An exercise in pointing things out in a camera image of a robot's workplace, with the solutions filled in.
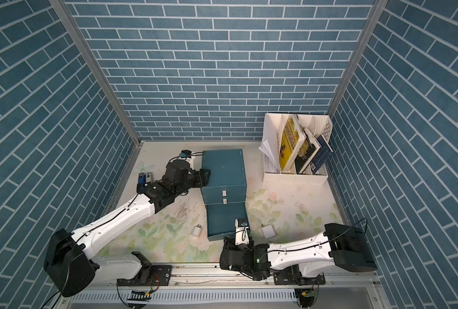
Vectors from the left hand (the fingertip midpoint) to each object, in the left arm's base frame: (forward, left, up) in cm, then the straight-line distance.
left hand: (211, 173), depth 79 cm
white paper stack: (+19, -30, -18) cm, 40 cm away
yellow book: (+21, -38, 0) cm, 43 cm away
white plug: (-17, +6, -20) cm, 27 cm away
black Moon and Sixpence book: (+18, -47, -6) cm, 50 cm away
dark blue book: (+17, -55, -7) cm, 58 cm away
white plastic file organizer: (+30, -53, +2) cm, 61 cm away
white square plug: (-17, -25, -20) cm, 36 cm away
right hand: (-23, -8, -17) cm, 30 cm away
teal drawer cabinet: (-6, -6, -9) cm, 13 cm away
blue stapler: (+10, +39, -20) cm, 45 cm away
